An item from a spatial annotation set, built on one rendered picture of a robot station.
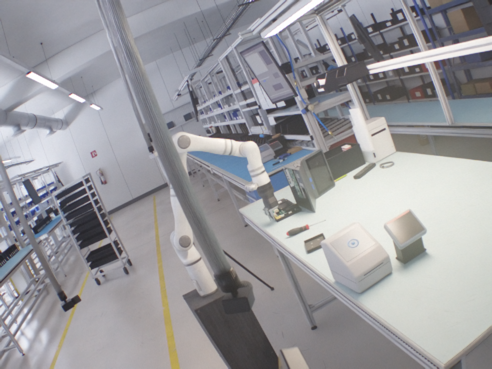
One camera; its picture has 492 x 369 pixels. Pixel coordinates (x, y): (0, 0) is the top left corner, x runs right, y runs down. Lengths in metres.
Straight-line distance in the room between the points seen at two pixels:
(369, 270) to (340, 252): 0.10
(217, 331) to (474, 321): 1.34
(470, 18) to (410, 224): 4.67
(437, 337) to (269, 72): 2.71
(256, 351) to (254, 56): 2.18
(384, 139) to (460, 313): 1.60
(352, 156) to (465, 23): 3.63
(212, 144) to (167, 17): 5.56
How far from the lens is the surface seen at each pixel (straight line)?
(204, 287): 1.96
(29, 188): 8.52
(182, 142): 1.84
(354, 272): 1.15
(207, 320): 1.93
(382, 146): 2.38
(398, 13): 6.61
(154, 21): 7.29
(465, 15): 5.62
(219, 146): 1.91
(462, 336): 0.89
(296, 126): 4.31
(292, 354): 0.51
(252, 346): 2.06
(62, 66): 7.34
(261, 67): 3.32
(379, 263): 1.17
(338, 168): 2.36
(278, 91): 3.33
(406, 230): 1.21
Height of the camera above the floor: 1.60
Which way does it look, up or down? 11 degrees down
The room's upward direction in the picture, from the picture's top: 23 degrees counter-clockwise
